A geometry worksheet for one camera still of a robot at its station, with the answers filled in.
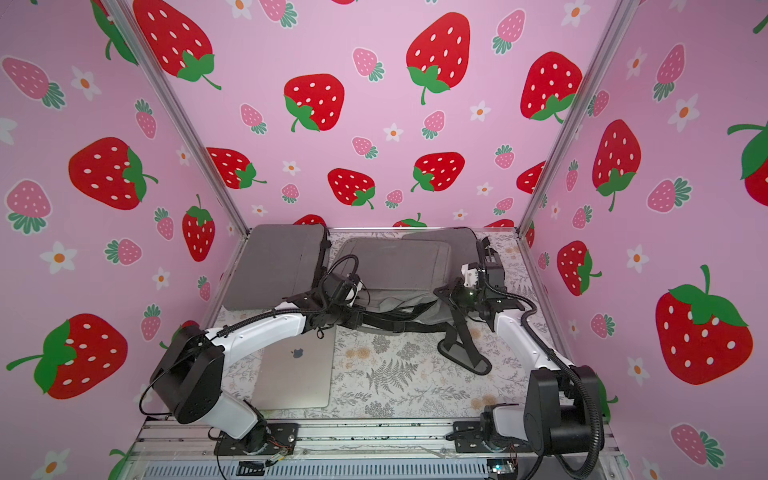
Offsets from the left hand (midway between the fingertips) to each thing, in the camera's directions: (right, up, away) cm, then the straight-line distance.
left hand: (362, 313), depth 89 cm
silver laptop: (-19, -16, -3) cm, 25 cm away
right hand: (+20, +7, -5) cm, 22 cm away
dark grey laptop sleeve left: (-33, +15, +19) cm, 41 cm away
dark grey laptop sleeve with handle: (+36, +22, +23) cm, 48 cm away
